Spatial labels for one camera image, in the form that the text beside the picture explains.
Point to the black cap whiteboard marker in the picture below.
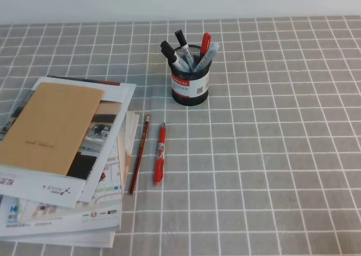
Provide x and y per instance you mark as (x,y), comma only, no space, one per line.
(169,53)

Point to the black mesh pen holder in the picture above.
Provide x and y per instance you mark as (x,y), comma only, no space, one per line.
(189,89)

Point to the red gel pen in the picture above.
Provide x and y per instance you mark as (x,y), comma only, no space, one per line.
(159,165)

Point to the red black pencil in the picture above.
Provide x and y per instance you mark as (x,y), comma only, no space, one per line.
(140,153)

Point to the black cap white marker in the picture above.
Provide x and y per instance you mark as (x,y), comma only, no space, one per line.
(186,49)

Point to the clear silver paint marker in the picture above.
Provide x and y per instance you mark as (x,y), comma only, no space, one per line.
(207,58)

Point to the red cap marker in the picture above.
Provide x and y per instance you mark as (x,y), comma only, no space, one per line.
(206,40)

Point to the map leaflet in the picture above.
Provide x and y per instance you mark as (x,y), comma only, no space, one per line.
(109,190)

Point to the grey checked tablecloth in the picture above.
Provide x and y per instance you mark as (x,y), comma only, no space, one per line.
(269,164)

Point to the white Agilex brochure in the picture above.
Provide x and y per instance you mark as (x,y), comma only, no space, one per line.
(83,175)

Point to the tan kraft notebook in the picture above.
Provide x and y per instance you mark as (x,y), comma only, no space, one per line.
(49,130)

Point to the white bottom booklet stack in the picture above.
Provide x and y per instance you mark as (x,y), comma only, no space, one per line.
(91,228)

